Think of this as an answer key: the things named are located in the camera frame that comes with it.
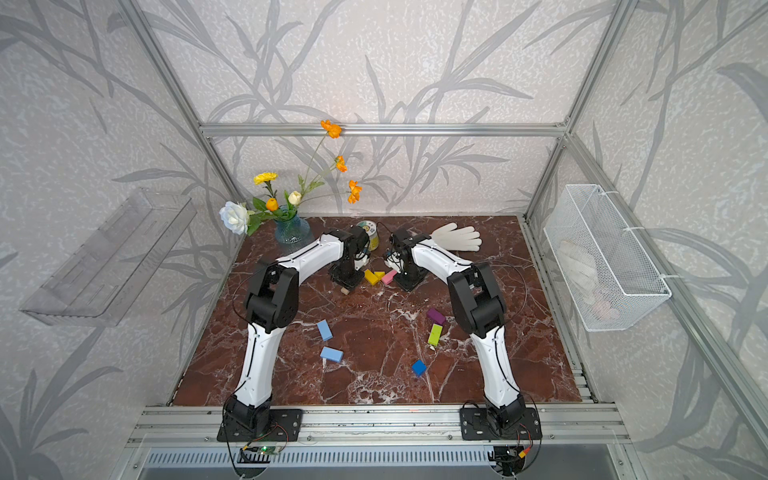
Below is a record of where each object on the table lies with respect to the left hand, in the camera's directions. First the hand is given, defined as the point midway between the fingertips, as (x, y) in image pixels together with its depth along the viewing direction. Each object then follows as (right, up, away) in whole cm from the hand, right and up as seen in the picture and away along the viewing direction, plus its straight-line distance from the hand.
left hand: (350, 285), depth 99 cm
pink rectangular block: (+13, +2, +3) cm, 13 cm away
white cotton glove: (+40, +16, +14) cm, 45 cm away
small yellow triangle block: (+10, +4, +2) cm, 11 cm away
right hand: (+20, +1, 0) cm, 20 cm away
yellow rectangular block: (+6, +3, +2) cm, 7 cm away
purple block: (+28, -9, -6) cm, 30 cm away
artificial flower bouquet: (-23, +21, -24) cm, 39 cm away
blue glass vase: (-20, +18, +2) cm, 27 cm away
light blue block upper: (-6, -12, -10) cm, 17 cm away
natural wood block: (-1, -1, -3) cm, 3 cm away
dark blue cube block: (+22, -21, -17) cm, 35 cm away
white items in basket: (+65, +8, -21) cm, 69 cm away
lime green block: (+28, -13, -10) cm, 32 cm away
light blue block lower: (-3, -18, -14) cm, 23 cm away
